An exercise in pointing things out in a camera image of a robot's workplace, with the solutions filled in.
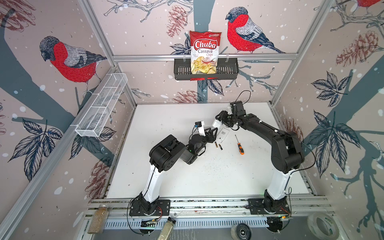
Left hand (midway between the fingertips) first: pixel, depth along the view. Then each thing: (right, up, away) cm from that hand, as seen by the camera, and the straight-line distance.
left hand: (215, 129), depth 90 cm
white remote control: (+1, +3, +3) cm, 4 cm away
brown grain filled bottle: (-57, -40, -23) cm, 73 cm away
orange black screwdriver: (+17, -13, +5) cm, 22 cm away
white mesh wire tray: (-63, +14, -12) cm, 66 cm away
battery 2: (+4, -12, +6) cm, 14 cm away
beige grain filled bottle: (-25, -43, -25) cm, 56 cm away
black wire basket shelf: (+7, +39, +5) cm, 39 cm away
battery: (+1, -11, +7) cm, 13 cm away
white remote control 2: (+6, -5, +11) cm, 14 cm away
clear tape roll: (+49, -46, -19) cm, 70 cm away
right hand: (+1, +5, +5) cm, 7 cm away
